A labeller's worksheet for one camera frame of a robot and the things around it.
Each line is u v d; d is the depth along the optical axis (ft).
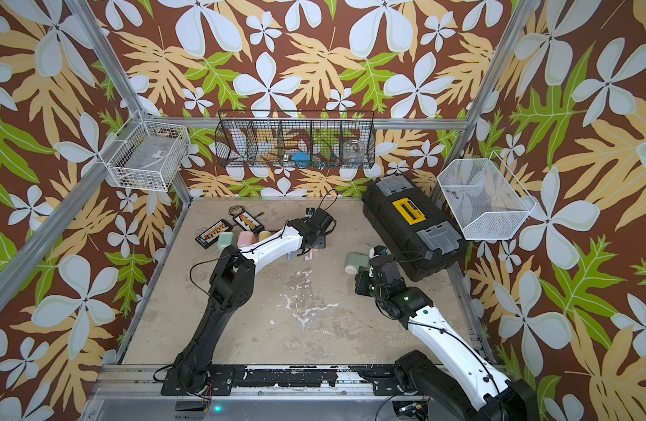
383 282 1.97
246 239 3.23
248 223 3.63
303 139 3.23
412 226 2.91
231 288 1.94
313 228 2.56
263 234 3.27
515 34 2.35
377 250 2.36
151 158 2.81
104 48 2.44
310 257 3.27
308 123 2.98
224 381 2.42
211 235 3.45
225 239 3.22
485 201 2.76
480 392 1.32
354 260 3.12
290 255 2.31
